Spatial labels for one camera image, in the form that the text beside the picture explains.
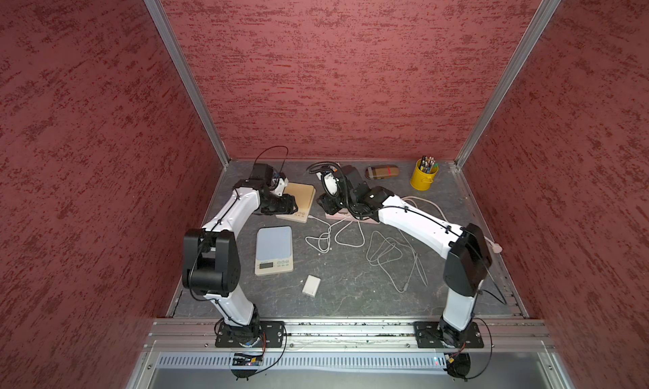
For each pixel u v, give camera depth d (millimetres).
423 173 1027
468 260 468
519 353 745
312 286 814
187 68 877
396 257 901
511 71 880
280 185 847
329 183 725
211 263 479
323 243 939
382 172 1143
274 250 920
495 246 967
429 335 735
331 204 727
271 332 744
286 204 793
